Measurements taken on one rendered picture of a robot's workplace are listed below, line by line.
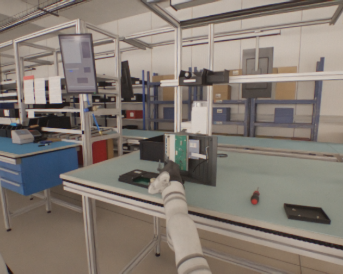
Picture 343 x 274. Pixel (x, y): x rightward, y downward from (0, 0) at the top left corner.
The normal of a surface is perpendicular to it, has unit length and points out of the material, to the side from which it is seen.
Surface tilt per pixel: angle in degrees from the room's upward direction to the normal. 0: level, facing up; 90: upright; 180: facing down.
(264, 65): 98
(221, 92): 90
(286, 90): 90
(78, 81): 101
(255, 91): 98
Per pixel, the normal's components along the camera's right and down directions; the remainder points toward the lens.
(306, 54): -0.46, 0.13
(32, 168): 0.89, 0.07
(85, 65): -0.04, 0.33
